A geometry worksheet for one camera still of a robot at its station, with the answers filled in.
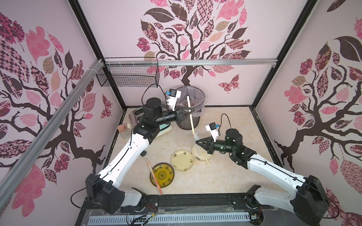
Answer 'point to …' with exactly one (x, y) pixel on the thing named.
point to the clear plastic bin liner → (197, 100)
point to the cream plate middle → (182, 160)
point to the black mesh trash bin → (187, 125)
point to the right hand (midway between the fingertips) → (197, 141)
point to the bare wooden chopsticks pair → (206, 158)
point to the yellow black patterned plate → (164, 173)
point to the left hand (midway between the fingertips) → (193, 112)
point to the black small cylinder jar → (143, 153)
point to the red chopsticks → (155, 178)
